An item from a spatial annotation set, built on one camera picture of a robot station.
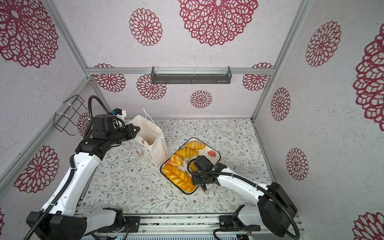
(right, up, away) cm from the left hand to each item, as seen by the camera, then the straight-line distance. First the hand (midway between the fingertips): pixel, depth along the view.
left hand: (139, 130), depth 74 cm
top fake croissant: (+29, -9, +26) cm, 39 cm away
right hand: (+28, -26, +9) cm, 39 cm away
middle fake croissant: (+23, -13, +21) cm, 34 cm away
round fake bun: (+17, -18, +18) cm, 31 cm away
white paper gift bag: (+5, -6, 0) cm, 7 cm away
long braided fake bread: (+22, -28, +11) cm, 37 cm away
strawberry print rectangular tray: (+40, -16, +26) cm, 50 cm away
